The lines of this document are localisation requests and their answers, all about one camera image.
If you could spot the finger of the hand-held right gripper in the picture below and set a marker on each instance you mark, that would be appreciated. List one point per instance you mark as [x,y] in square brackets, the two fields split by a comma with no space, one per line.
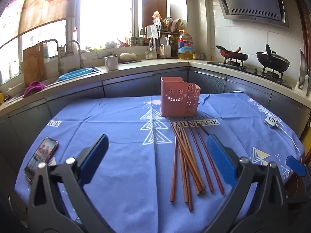
[295,165]

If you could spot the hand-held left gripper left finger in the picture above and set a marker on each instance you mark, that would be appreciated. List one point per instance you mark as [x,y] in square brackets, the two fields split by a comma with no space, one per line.
[94,155]

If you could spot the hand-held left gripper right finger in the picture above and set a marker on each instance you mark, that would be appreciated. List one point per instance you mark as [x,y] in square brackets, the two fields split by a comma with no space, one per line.
[218,157]

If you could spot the bundle of wooden chopsticks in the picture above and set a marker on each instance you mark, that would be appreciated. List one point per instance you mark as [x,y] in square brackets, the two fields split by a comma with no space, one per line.
[184,150]

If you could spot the pink plastic utensil holder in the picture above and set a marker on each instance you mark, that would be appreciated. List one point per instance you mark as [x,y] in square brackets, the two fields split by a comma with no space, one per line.
[172,102]

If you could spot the blue printed tablecloth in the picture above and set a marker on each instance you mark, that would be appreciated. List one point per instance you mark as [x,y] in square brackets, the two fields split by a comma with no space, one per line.
[121,138]

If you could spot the smartphone with red case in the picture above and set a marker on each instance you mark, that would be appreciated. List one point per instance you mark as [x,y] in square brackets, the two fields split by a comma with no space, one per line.
[40,157]

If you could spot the grey kitchen cabinets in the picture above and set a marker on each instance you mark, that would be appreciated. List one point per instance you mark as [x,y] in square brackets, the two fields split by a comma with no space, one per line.
[128,85]

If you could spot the blue plastic basin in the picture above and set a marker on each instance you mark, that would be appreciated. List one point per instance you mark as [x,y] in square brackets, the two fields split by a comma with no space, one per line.
[75,74]

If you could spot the steel kitchen sink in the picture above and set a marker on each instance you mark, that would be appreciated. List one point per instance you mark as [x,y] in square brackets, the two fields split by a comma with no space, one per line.
[48,82]

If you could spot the magenta cloth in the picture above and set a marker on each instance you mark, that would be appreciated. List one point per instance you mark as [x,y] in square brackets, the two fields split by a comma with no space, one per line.
[34,88]

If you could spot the black gas stove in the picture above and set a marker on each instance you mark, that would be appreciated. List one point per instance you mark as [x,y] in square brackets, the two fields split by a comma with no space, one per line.
[247,69]

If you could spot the white mug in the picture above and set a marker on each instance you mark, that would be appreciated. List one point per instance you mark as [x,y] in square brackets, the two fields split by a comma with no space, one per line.
[111,63]

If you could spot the steel pan lid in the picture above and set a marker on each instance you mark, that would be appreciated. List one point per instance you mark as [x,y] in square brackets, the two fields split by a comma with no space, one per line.
[303,70]

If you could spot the steel kitchen faucet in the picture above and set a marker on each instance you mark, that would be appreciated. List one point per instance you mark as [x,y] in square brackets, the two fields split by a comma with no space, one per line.
[80,58]
[59,63]

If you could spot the red frying pan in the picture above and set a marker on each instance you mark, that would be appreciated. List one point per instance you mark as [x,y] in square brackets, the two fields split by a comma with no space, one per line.
[234,55]

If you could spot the white dough bag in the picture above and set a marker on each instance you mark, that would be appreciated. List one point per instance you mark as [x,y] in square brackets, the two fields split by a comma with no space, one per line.
[127,56]

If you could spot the black wok with lid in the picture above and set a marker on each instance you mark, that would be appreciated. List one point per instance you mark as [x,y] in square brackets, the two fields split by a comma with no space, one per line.
[272,62]

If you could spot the wooden cutting board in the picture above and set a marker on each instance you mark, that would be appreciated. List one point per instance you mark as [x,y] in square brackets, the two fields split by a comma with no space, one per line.
[32,68]

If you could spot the yellow cooking oil bottle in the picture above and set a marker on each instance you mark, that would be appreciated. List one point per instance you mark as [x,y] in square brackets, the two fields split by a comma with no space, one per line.
[185,51]

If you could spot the small glass jar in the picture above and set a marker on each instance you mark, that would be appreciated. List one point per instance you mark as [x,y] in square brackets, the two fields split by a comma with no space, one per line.
[149,55]

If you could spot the white plastic jug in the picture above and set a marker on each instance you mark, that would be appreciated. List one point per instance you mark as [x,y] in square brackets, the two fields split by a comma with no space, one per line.
[166,49]

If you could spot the row of spice jars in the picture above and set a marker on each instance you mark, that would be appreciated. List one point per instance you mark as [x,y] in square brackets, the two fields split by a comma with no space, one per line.
[136,41]

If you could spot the black spice rack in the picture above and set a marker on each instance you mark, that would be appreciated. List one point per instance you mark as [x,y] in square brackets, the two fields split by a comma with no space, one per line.
[173,43]

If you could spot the pile of snack packets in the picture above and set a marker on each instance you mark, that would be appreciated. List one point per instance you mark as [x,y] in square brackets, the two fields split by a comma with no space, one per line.
[170,23]

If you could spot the brown cardboard panel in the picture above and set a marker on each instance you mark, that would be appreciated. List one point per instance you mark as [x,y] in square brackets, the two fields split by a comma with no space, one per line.
[151,7]

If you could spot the patterned window blind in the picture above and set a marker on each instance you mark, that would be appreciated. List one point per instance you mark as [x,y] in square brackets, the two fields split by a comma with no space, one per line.
[43,4]

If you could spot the steel range hood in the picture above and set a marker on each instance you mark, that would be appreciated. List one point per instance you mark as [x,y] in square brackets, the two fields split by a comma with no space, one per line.
[252,0]

